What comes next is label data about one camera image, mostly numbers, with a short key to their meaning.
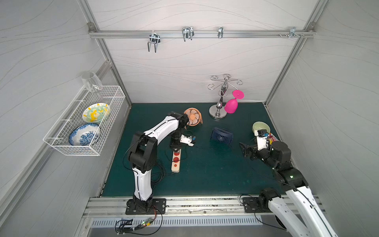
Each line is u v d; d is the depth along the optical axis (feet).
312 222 1.42
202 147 3.28
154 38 2.57
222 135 2.90
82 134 2.05
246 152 2.17
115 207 2.46
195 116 3.33
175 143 2.57
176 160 2.89
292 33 2.52
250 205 2.42
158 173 2.74
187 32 2.49
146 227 2.22
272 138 3.05
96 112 2.31
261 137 2.03
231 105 3.20
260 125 3.32
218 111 3.74
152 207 2.35
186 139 2.67
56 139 1.80
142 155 1.65
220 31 2.37
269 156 1.88
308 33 2.57
